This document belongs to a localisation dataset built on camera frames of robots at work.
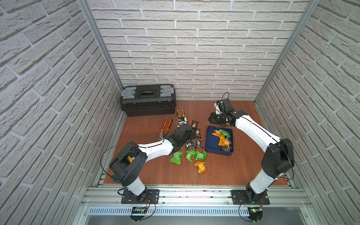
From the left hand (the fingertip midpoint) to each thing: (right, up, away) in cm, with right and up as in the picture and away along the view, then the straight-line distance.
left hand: (195, 128), depth 88 cm
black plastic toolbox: (-33, +19, +9) cm, 39 cm away
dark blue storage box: (+12, -10, +7) cm, 17 cm away
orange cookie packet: (+3, -23, -5) cm, 24 cm away
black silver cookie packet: (-4, -11, +4) cm, 13 cm away
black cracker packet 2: (+3, -5, +12) cm, 13 cm away
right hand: (+11, +6, +1) cm, 13 cm away
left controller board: (-31, -43, -16) cm, 56 cm away
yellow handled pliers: (-8, +8, +21) cm, 24 cm away
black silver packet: (+3, -11, +4) cm, 12 cm away
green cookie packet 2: (-4, -18, 0) cm, 18 cm away
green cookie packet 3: (+3, -18, -1) cm, 18 cm away
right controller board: (+30, -42, -18) cm, 54 cm away
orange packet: (+20, -10, +4) cm, 23 cm away
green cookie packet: (-12, -19, -1) cm, 23 cm away
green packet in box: (+21, -4, +9) cm, 24 cm away
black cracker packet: (+1, +2, +16) cm, 16 cm away
